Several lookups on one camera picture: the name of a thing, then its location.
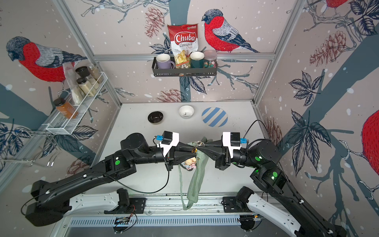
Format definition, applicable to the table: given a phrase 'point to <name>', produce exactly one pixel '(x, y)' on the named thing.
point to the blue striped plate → (214, 117)
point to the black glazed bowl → (155, 117)
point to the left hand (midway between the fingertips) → (195, 150)
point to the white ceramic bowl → (186, 111)
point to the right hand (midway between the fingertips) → (199, 144)
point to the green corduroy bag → (194, 188)
